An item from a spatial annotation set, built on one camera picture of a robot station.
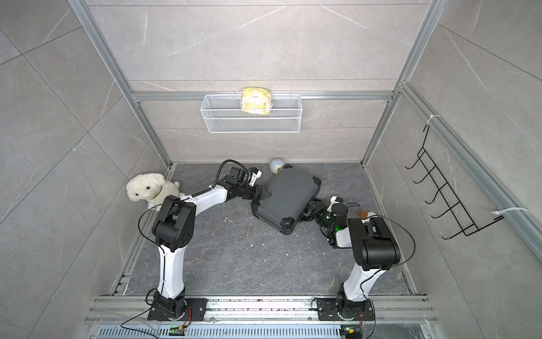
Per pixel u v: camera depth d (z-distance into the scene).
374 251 0.48
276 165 1.10
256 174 0.91
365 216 0.95
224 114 1.01
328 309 0.73
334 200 0.90
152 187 0.90
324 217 0.85
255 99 0.86
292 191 0.96
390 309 0.75
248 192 0.87
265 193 0.91
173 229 0.55
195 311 0.73
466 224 0.59
